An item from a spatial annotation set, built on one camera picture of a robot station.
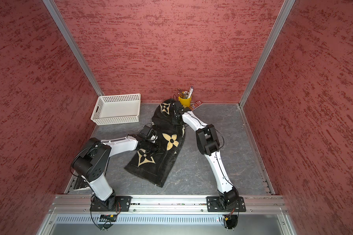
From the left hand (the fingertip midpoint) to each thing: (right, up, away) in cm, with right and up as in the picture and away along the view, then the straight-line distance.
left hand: (163, 153), depth 90 cm
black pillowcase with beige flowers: (0, -5, -5) cm, 7 cm away
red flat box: (+23, +33, +28) cm, 49 cm away
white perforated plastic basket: (-40, +29, +23) cm, 55 cm away
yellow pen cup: (+15, +35, +20) cm, 42 cm away
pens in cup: (+14, +40, +13) cm, 44 cm away
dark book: (-45, -15, -11) cm, 48 cm away
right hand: (+7, +18, +17) cm, 26 cm away
